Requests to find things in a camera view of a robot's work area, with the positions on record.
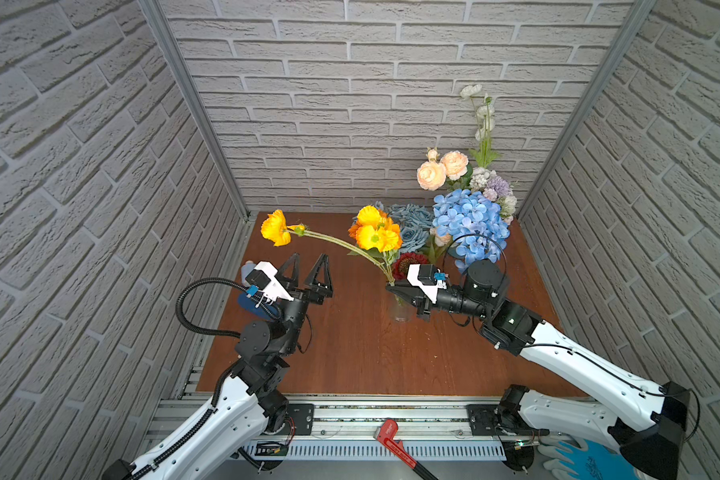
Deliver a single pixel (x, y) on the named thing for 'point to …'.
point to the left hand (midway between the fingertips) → (314, 253)
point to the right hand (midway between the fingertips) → (390, 282)
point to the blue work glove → (593, 460)
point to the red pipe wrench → (386, 432)
